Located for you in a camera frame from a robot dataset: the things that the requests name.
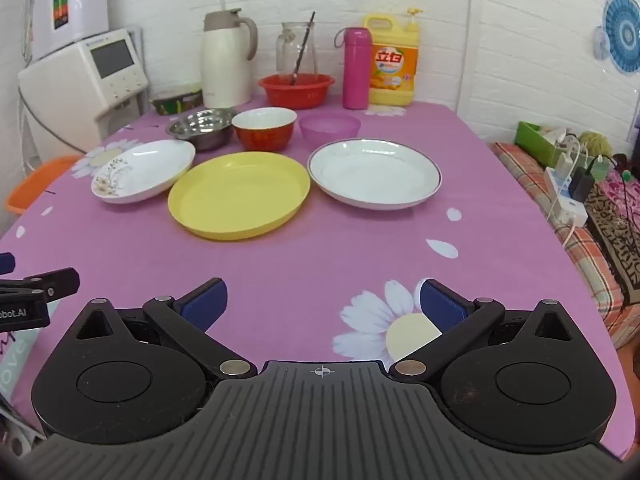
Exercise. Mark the black charger plug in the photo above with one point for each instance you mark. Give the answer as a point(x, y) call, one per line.
point(581, 185)

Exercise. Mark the red plastic basin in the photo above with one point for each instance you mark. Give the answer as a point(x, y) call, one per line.
point(302, 96)

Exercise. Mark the white floral plate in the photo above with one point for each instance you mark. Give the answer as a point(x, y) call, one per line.
point(145, 170)

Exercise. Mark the pink thermos bottle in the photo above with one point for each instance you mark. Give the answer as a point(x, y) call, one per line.
point(356, 70)

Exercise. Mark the red bowl white inside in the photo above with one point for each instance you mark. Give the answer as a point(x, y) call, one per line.
point(262, 137)

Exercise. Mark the blue round wall decoration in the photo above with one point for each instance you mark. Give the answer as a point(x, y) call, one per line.
point(622, 30)

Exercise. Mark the white plate dark rim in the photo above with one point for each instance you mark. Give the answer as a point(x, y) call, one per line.
point(375, 172)

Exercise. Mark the white water purifier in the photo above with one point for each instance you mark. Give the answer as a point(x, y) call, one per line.
point(75, 0)

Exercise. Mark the white wall pipe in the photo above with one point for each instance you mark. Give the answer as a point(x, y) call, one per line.
point(470, 30)

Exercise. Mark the green patterned bowl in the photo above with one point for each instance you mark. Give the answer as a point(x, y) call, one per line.
point(175, 102)

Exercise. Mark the white power strip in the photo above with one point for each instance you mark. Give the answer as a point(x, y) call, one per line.
point(566, 206)

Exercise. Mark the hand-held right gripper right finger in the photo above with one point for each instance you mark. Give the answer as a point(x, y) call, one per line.
point(441, 306)

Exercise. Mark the yellow plastic plate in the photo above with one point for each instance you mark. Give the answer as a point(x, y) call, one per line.
point(235, 195)

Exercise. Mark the stainless steel bowl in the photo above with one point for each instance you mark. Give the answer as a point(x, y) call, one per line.
point(200, 127)

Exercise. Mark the white appliance with screen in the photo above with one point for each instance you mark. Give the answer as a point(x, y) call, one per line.
point(65, 90)

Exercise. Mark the plaid bedding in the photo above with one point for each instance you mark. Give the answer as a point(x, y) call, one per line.
point(585, 255)

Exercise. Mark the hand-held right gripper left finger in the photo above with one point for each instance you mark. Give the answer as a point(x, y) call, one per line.
point(204, 306)

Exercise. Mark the white charger plug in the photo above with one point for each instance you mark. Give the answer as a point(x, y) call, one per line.
point(565, 166)

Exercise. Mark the light printed bag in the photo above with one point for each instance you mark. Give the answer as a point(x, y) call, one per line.
point(17, 360)

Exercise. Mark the yellow detergent bottle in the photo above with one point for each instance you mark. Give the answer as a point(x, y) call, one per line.
point(392, 70)

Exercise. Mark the purple plastic bowl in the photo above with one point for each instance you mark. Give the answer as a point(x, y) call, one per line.
point(330, 131)

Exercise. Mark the dark patterned cloth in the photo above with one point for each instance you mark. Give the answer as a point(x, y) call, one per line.
point(617, 240)

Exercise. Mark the white thermos jug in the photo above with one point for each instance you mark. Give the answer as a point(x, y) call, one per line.
point(225, 70)

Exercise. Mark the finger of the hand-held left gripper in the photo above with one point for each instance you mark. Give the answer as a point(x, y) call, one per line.
point(6, 263)
point(55, 282)

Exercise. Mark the green plastic box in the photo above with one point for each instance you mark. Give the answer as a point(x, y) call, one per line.
point(530, 140)

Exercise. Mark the orange plastic stool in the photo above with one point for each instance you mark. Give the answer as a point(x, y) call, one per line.
point(35, 185)

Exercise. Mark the yellow-green yarn ball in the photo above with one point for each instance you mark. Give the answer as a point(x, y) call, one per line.
point(596, 144)

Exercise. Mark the glass pitcher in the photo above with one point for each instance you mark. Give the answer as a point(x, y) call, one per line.
point(287, 50)

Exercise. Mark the purple floral tablecloth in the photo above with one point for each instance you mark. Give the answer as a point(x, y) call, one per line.
point(325, 255)

